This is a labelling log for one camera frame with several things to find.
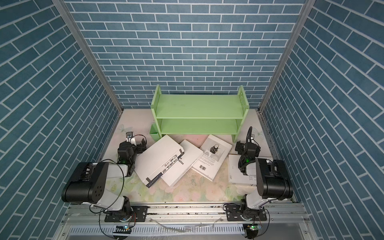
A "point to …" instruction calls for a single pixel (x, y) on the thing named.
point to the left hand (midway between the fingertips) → (136, 139)
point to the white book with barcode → (215, 151)
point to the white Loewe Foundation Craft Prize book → (236, 176)
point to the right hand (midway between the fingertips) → (247, 141)
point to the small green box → (154, 132)
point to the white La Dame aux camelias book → (179, 169)
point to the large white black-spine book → (151, 163)
